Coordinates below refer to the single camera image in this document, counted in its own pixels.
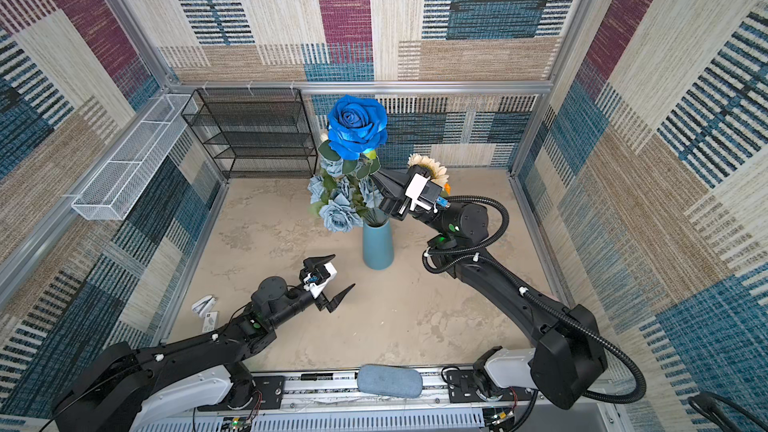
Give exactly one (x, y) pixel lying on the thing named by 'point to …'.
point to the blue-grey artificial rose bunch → (343, 197)
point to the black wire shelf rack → (255, 133)
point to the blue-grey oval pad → (390, 380)
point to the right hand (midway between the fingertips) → (363, 165)
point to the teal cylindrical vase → (378, 251)
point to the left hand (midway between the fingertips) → (341, 265)
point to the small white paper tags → (205, 309)
